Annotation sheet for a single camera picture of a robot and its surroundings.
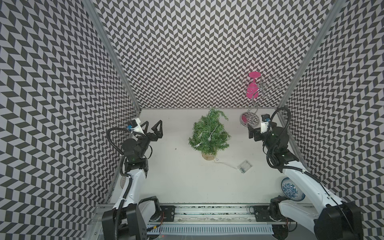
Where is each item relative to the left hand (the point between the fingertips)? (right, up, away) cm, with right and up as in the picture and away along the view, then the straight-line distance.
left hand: (155, 121), depth 76 cm
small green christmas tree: (+27, -6, -7) cm, 29 cm away
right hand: (+54, -2, +4) cm, 54 cm away
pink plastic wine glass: (+58, +21, +22) cm, 66 cm away
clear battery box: (+50, -27, +13) cm, 58 cm away
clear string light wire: (+21, -11, -6) cm, 25 cm away
